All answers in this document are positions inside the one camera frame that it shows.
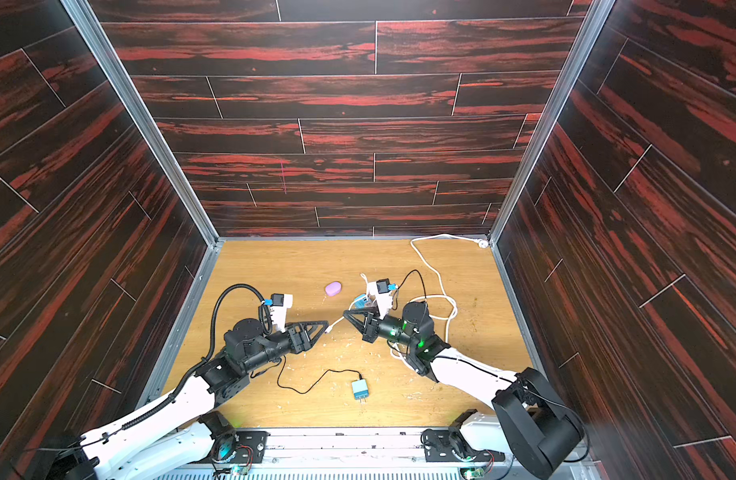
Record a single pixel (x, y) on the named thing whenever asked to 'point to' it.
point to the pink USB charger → (361, 298)
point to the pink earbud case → (333, 288)
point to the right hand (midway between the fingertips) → (349, 309)
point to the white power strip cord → (482, 243)
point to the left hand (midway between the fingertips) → (324, 327)
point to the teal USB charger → (360, 390)
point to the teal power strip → (360, 304)
